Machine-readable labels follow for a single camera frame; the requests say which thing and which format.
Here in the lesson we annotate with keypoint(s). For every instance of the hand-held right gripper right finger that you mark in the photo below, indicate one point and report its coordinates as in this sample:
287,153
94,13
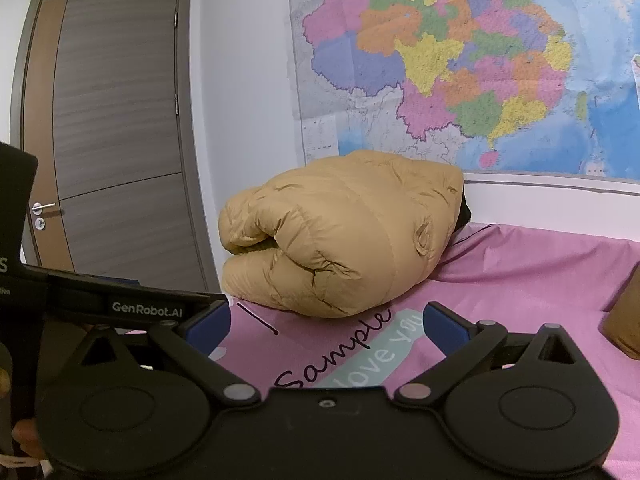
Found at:
445,325

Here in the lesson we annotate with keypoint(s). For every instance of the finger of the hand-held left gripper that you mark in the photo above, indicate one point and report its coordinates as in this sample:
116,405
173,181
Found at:
117,279

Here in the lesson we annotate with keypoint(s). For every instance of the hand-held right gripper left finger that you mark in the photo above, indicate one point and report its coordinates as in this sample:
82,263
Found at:
207,322

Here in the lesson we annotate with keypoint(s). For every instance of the tan down jacket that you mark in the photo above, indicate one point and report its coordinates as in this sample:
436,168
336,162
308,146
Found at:
340,220

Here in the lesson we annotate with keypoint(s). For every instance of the person's left hand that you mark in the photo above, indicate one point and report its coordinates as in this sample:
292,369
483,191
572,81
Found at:
25,437

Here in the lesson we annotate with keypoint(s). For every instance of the pink printed bed sheet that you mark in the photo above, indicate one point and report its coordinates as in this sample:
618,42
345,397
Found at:
525,285

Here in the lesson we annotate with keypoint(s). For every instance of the grey wooden door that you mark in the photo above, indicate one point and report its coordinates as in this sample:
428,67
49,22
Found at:
115,125

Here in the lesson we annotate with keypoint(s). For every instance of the colourful wall map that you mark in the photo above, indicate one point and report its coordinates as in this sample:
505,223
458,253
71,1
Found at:
475,60

